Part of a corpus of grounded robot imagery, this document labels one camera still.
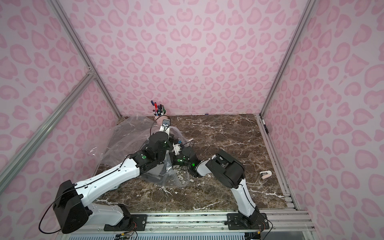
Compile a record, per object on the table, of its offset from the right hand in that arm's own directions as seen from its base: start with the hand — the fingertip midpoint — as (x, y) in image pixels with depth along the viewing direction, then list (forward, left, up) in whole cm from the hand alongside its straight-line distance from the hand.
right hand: (158, 160), depth 83 cm
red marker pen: (+38, +8, +4) cm, 39 cm away
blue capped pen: (+42, +12, +4) cm, 44 cm away
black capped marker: (+39, +5, +4) cm, 40 cm away
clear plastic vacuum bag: (+25, +30, -12) cm, 40 cm away
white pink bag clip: (-2, -61, -12) cm, 62 cm away
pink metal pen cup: (+35, +6, +1) cm, 35 cm away
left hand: (+10, -6, +15) cm, 19 cm away
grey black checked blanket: (-8, 0, +1) cm, 8 cm away
